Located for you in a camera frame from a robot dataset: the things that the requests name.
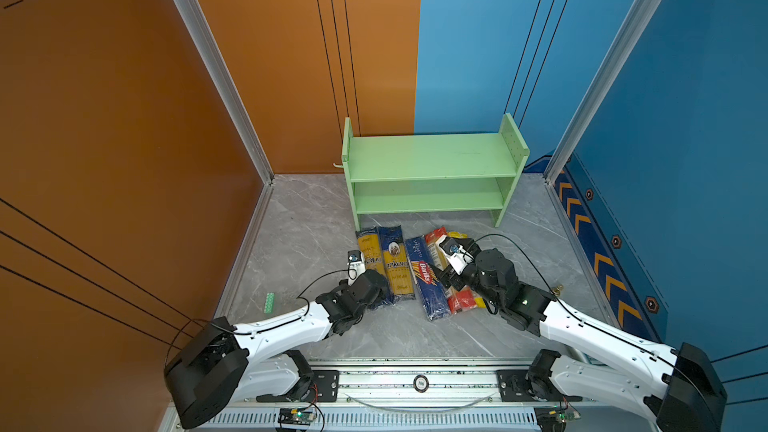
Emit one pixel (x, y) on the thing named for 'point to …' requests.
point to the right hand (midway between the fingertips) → (440, 250)
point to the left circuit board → (293, 416)
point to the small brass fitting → (557, 290)
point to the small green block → (270, 304)
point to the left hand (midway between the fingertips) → (374, 279)
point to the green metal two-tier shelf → (433, 173)
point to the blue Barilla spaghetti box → (430, 287)
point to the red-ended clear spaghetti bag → (459, 299)
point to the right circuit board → (554, 418)
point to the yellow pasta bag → (461, 235)
